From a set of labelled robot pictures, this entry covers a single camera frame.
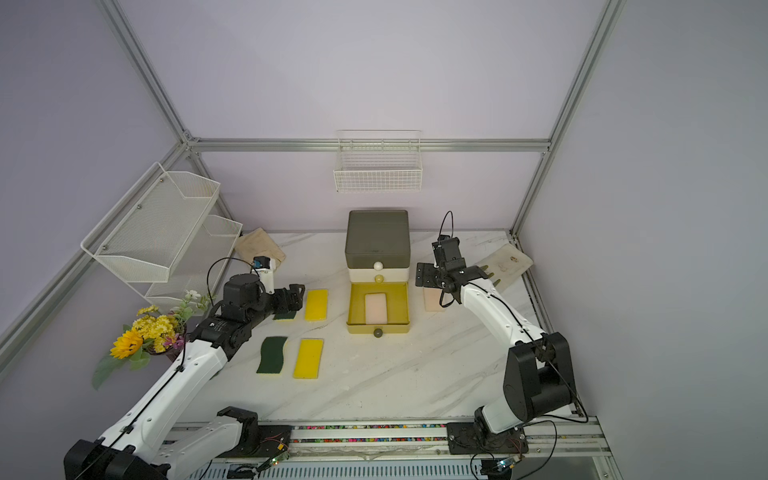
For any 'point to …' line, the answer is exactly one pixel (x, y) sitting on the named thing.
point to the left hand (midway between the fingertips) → (287, 292)
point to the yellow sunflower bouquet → (150, 333)
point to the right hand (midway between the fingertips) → (433, 278)
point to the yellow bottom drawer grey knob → (397, 308)
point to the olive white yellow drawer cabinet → (378, 256)
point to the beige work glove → (257, 243)
